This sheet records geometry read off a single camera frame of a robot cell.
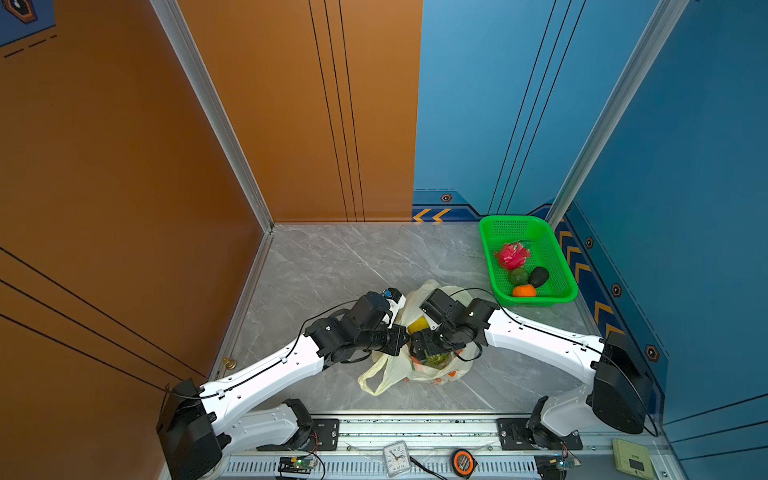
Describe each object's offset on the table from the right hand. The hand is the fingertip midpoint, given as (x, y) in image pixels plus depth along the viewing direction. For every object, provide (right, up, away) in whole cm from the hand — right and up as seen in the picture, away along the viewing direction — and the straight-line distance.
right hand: (421, 350), depth 79 cm
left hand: (-3, +5, -5) cm, 8 cm away
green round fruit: (+34, +18, +19) cm, 43 cm away
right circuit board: (+31, -25, -9) cm, 41 cm away
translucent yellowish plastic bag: (-5, -1, -8) cm, 10 cm away
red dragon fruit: (+33, +25, +21) cm, 46 cm away
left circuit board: (-30, -24, -9) cm, 40 cm away
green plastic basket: (+47, +26, +27) cm, 60 cm away
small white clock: (-6, -22, -10) cm, 25 cm away
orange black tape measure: (+8, -22, -12) cm, 26 cm away
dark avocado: (+42, +18, +21) cm, 50 cm away
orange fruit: (+34, +14, +15) cm, 40 cm away
